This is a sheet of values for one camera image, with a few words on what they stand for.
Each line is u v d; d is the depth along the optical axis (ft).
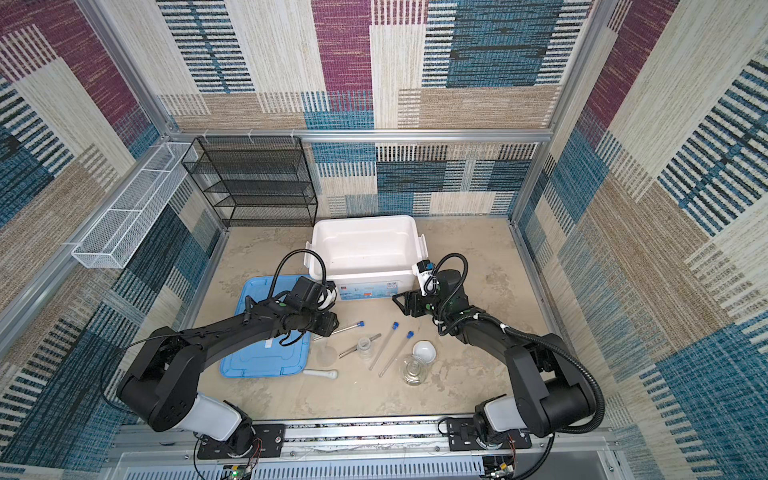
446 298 2.28
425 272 2.60
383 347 2.88
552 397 1.42
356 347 2.83
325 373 2.71
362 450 2.39
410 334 2.99
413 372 2.55
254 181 3.59
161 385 1.43
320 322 2.60
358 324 3.02
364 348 2.71
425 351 2.83
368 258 3.61
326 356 2.86
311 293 2.37
